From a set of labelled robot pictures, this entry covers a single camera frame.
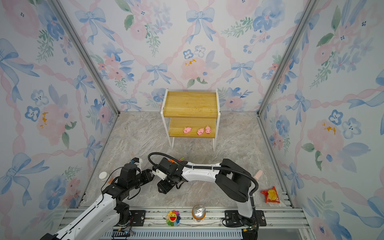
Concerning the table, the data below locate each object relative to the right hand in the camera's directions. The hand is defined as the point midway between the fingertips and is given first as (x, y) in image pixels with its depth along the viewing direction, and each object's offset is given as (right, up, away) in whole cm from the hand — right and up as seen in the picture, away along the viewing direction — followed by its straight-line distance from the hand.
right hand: (161, 186), depth 81 cm
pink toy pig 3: (+26, +31, +6) cm, 41 cm away
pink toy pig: (+14, +31, +6) cm, 34 cm away
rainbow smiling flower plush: (+7, -12, -8) cm, 16 cm away
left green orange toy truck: (+9, +19, -21) cm, 29 cm away
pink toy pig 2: (+21, +30, +5) cm, 37 cm away
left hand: (-5, +7, +3) cm, 9 cm away
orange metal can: (+20, -6, -15) cm, 25 cm away
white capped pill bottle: (-31, +6, 0) cm, 32 cm away
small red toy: (+58, -3, -3) cm, 58 cm away
